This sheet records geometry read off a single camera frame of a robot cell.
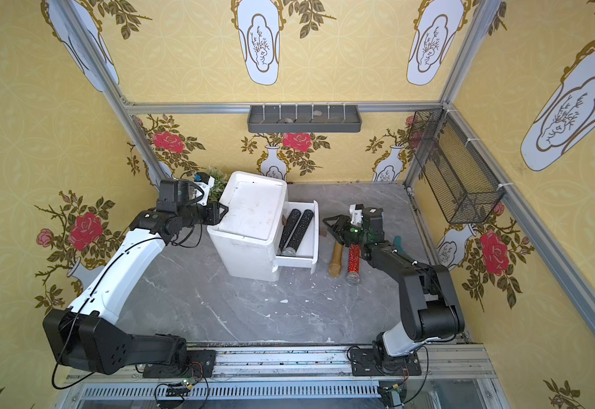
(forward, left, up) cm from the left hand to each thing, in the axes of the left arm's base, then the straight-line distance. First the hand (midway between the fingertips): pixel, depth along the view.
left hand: (222, 208), depth 80 cm
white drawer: (-7, -27, -19) cm, 34 cm away
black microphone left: (+7, -23, -13) cm, 27 cm away
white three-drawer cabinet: (-13, -9, 0) cm, 16 cm away
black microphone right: (-9, -21, -12) cm, 26 cm away
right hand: (-1, -31, -9) cm, 32 cm away
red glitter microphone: (-15, -43, -20) cm, 50 cm away
